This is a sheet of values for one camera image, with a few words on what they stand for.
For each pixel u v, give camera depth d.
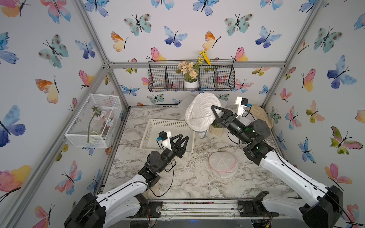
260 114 1.14
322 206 0.37
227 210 0.74
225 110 0.57
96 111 0.74
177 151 0.63
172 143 0.65
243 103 0.57
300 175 0.44
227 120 0.54
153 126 1.07
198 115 0.62
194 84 0.91
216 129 0.59
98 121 0.74
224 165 0.84
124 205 0.57
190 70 0.81
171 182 0.83
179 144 0.64
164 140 0.62
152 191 0.60
